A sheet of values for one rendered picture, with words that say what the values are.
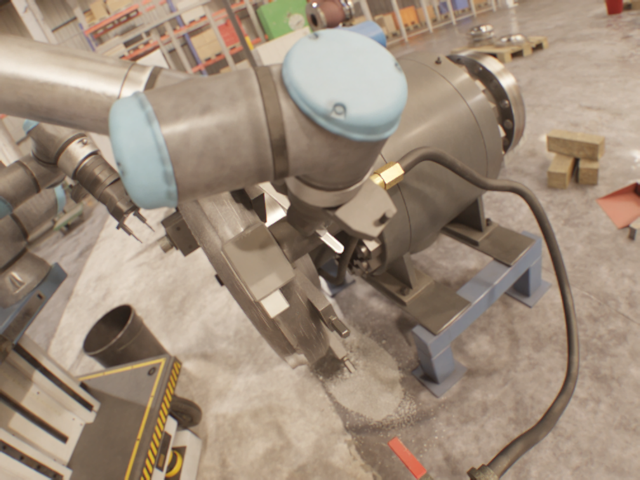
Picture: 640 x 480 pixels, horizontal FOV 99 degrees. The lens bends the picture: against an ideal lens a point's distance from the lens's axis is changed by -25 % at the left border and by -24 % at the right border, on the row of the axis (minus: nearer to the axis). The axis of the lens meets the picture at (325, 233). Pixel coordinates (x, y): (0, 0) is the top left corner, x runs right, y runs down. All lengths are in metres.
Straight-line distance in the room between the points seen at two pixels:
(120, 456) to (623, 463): 1.41
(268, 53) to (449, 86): 3.78
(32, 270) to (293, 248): 0.82
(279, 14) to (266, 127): 7.93
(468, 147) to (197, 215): 0.72
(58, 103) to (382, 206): 0.36
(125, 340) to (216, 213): 1.08
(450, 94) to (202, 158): 0.87
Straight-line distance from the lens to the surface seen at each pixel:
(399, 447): 0.63
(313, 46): 0.26
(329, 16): 5.08
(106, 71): 0.40
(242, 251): 0.56
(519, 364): 1.25
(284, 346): 0.78
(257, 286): 0.56
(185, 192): 0.25
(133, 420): 1.30
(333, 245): 0.57
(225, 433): 1.45
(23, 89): 0.42
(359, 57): 0.26
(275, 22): 8.09
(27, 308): 1.13
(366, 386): 1.28
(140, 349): 1.70
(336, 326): 0.69
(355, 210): 0.38
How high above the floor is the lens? 1.06
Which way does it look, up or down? 31 degrees down
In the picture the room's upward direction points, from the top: 24 degrees counter-clockwise
